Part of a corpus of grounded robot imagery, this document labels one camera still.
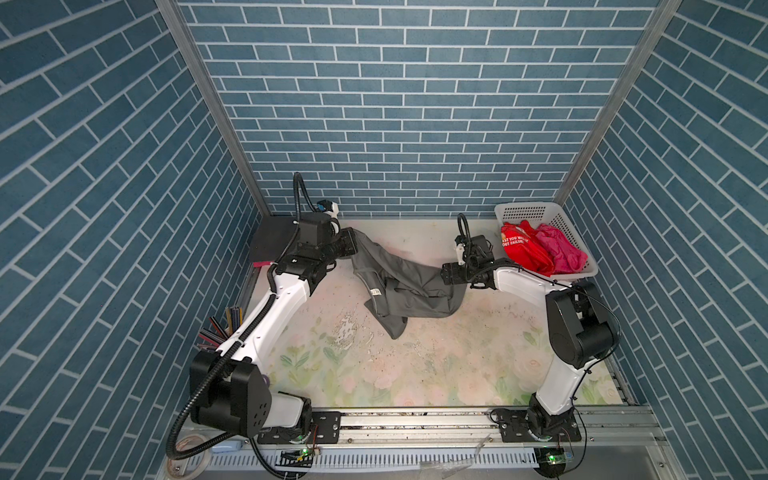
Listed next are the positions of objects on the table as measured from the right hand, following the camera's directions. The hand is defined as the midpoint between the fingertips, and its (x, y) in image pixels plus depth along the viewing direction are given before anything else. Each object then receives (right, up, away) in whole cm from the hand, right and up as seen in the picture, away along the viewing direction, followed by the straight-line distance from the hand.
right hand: (451, 268), depth 98 cm
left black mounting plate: (-37, -38, -24) cm, 58 cm away
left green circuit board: (-41, -44, -26) cm, 66 cm away
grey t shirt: (-17, -6, -4) cm, 18 cm away
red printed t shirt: (+20, +8, -8) cm, 23 cm away
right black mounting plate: (+12, -38, -24) cm, 46 cm away
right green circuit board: (+19, -44, -28) cm, 55 cm away
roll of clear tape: (-66, -44, -28) cm, 84 cm away
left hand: (-29, +11, -17) cm, 35 cm away
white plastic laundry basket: (+42, +20, +17) cm, 49 cm away
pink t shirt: (+38, +3, +1) cm, 38 cm away
